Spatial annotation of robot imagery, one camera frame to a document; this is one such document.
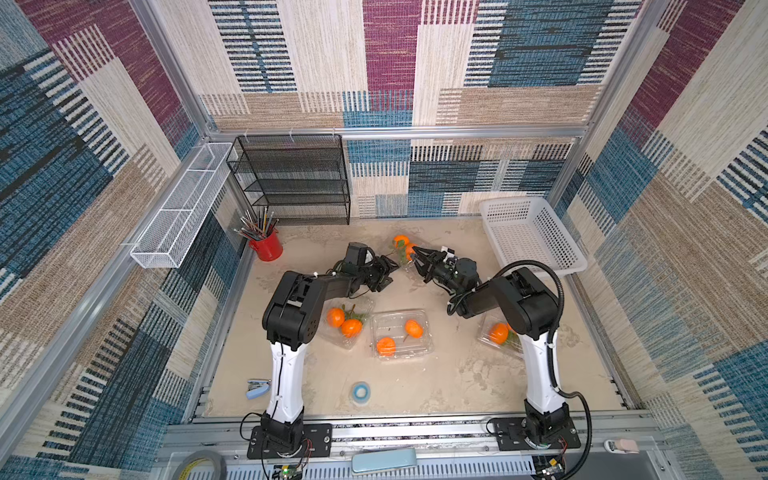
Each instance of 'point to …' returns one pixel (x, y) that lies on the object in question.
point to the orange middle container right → (413, 328)
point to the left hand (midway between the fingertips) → (402, 270)
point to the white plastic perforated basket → (529, 229)
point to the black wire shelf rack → (293, 176)
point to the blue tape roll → (361, 393)
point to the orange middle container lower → (386, 347)
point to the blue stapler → (257, 387)
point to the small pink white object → (621, 445)
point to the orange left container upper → (335, 317)
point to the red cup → (268, 248)
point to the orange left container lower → (351, 328)
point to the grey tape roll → (197, 456)
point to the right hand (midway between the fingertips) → (412, 250)
